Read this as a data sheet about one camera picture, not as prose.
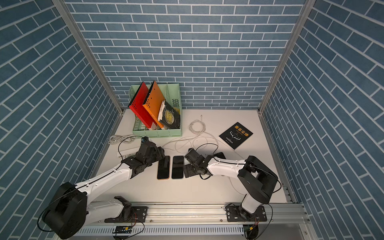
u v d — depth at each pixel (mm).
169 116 978
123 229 721
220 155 980
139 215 725
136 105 847
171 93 1046
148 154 678
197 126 1094
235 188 823
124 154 920
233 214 730
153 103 902
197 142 1023
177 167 912
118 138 990
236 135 1046
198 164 670
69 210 401
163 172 872
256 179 470
